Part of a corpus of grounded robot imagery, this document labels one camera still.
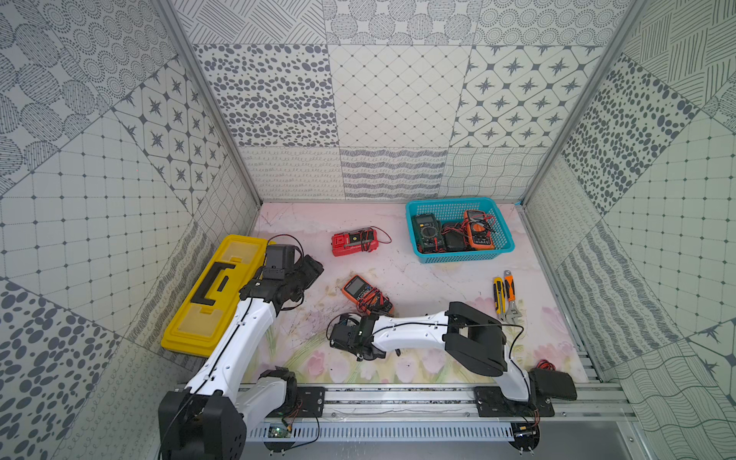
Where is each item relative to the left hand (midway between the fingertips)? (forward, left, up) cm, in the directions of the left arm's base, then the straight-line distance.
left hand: (314, 266), depth 82 cm
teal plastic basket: (+34, -47, -11) cm, 59 cm away
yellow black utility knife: (+1, -59, -16) cm, 61 cm away
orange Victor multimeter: (+24, -55, -8) cm, 60 cm away
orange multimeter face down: (-2, -15, -13) cm, 20 cm away
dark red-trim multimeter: (+21, -36, -9) cm, 43 cm away
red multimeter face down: (+19, -10, -12) cm, 24 cm away
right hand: (-9, -22, -15) cm, 28 cm away
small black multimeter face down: (+20, -46, -10) cm, 51 cm away
